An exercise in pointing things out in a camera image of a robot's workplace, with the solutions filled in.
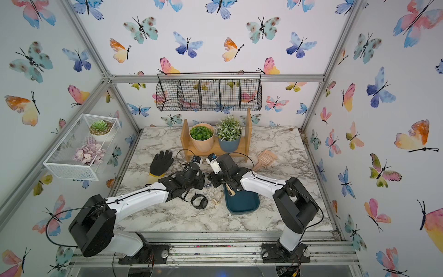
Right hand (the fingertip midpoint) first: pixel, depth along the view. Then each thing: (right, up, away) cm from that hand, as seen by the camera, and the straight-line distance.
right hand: (210, 175), depth 87 cm
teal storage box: (+16, -14, 0) cm, 21 cm away
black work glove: (-32, +3, +15) cm, 35 cm away
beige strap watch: (+10, -10, +3) cm, 15 cm away
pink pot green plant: (-5, +19, +6) cm, 21 cm away
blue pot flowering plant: (+10, +22, +2) cm, 24 cm away
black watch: (-3, -14, -1) cm, 14 cm away
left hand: (-2, 0, 0) cm, 3 cm away
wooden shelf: (+18, +12, +13) cm, 26 cm away
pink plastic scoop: (+32, +6, +19) cm, 38 cm away
